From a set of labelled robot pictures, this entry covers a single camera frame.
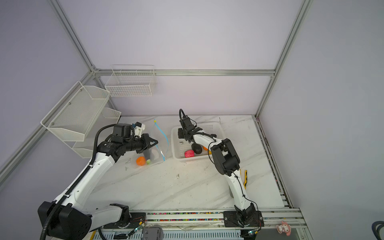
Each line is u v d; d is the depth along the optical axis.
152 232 0.70
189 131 0.80
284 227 0.69
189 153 0.92
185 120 0.80
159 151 0.88
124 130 0.60
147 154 0.94
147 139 0.68
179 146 1.01
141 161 0.91
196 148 0.96
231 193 0.66
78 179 0.43
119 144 0.55
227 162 0.58
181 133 0.93
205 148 0.68
